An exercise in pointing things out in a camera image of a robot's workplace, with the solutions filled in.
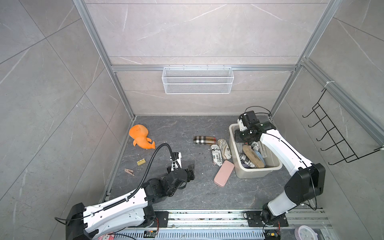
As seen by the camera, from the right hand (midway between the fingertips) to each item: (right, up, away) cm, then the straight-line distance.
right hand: (239, 137), depth 85 cm
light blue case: (+11, -11, -2) cm, 16 cm away
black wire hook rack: (+37, -1, -20) cm, 42 cm away
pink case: (-8, -22, +3) cm, 24 cm away
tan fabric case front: (+6, -11, -6) cm, 14 cm away
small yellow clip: (-60, -16, +8) cm, 63 cm away
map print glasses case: (-6, -9, +11) cm, 15 cm away
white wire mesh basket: (-24, +38, +16) cm, 48 cm away
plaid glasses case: (-20, -3, +16) cm, 26 cm away
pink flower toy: (-65, -44, -19) cm, 80 cm away
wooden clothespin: (-66, -21, +5) cm, 70 cm away
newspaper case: (+2, -12, -3) cm, 13 cm away
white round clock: (+26, -44, -16) cm, 53 cm away
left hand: (-28, -13, -10) cm, 33 cm away
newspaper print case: (-12, -12, +8) cm, 18 cm away
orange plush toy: (-64, +2, +15) cm, 66 cm away
